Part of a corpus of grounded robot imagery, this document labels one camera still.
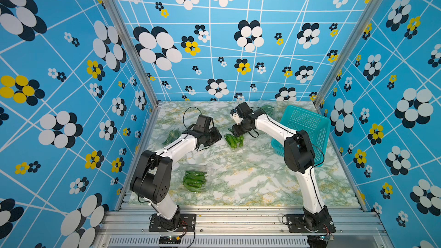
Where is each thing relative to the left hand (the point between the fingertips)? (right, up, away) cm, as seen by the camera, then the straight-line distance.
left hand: (223, 134), depth 91 cm
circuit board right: (+38, -40, -24) cm, 60 cm away
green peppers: (+6, -4, +5) cm, 9 cm away
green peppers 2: (-14, -22, -9) cm, 27 cm away
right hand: (+9, +2, +8) cm, 12 cm away
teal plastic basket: (+57, +4, +12) cm, 58 cm away
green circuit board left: (-23, -43, -19) cm, 52 cm away
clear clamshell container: (+33, +14, +21) cm, 41 cm away
